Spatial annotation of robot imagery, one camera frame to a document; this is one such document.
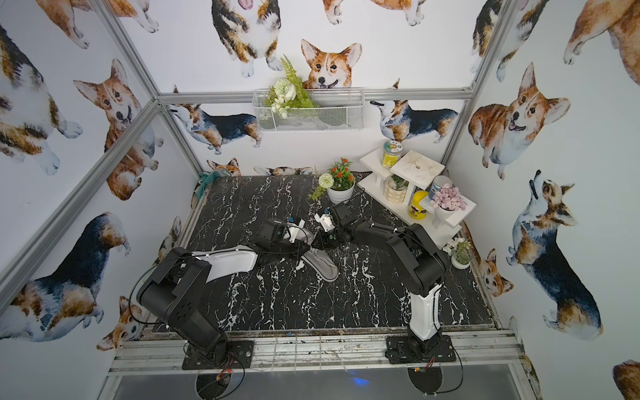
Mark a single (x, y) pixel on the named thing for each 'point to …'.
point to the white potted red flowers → (341, 197)
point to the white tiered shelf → (419, 172)
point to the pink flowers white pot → (447, 201)
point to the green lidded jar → (392, 153)
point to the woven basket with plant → (395, 188)
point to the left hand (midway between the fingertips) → (308, 240)
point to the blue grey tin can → (437, 183)
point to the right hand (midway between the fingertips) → (319, 235)
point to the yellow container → (415, 209)
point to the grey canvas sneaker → (321, 264)
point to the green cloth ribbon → (206, 177)
